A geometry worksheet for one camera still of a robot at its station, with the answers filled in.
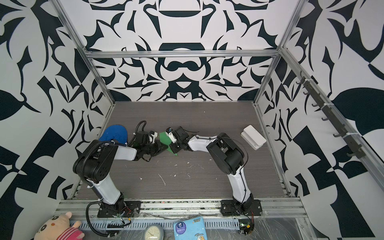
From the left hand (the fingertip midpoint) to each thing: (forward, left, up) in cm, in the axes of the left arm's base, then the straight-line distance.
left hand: (169, 143), depth 94 cm
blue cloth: (+12, +36, -4) cm, 38 cm away
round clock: (-44, +3, +2) cm, 44 cm away
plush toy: (-41, +43, +4) cm, 60 cm away
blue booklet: (-43, -13, +3) cm, 45 cm away
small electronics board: (-43, -38, -4) cm, 58 cm away
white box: (+1, -52, +3) cm, 52 cm away
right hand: (+1, -2, -2) cm, 3 cm away
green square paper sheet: (+1, +2, +3) cm, 4 cm away
